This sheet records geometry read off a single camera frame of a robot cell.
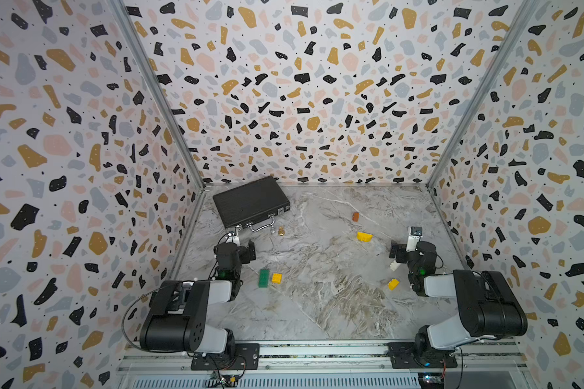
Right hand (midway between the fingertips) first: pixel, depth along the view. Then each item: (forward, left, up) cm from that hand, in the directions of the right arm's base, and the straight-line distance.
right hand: (408, 241), depth 94 cm
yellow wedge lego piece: (+4, +17, -3) cm, 17 cm away
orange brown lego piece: (+16, +18, -5) cm, 25 cm away
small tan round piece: (+6, +51, -4) cm, 51 cm away
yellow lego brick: (-16, +8, -4) cm, 18 cm away
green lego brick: (-15, +55, -4) cm, 57 cm away
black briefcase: (+17, +64, +2) cm, 66 cm away
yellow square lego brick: (-15, +50, -4) cm, 53 cm away
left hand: (-3, +65, +3) cm, 65 cm away
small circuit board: (-46, +62, -5) cm, 77 cm away
